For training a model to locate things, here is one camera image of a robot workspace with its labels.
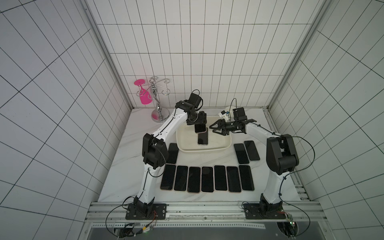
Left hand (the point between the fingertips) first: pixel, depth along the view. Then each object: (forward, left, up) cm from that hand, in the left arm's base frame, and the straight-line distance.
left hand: (199, 124), depth 90 cm
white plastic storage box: (-2, +8, -15) cm, 17 cm away
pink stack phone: (-2, -1, -2) cm, 3 cm away
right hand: (-3, -5, -2) cm, 6 cm away
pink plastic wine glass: (+25, +40, -1) cm, 47 cm away
